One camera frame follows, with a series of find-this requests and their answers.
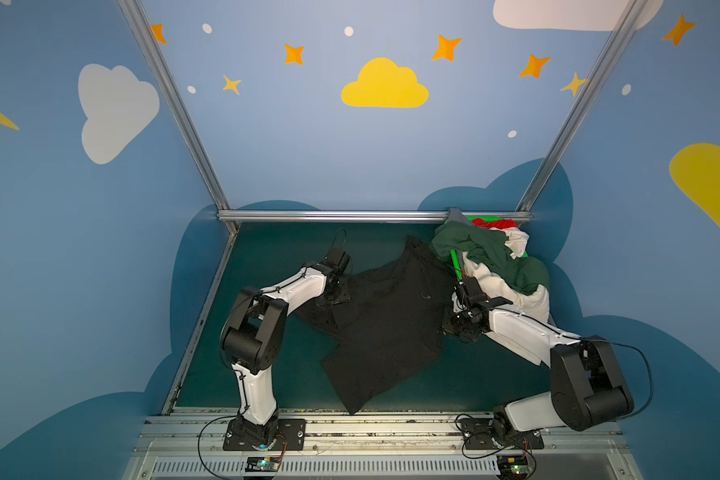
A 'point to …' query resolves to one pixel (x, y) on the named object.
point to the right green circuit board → (513, 466)
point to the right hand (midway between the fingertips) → (445, 323)
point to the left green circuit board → (262, 464)
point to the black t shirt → (393, 321)
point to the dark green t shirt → (489, 248)
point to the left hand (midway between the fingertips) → (345, 297)
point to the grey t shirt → (455, 215)
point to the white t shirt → (496, 286)
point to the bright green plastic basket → (453, 254)
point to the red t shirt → (501, 224)
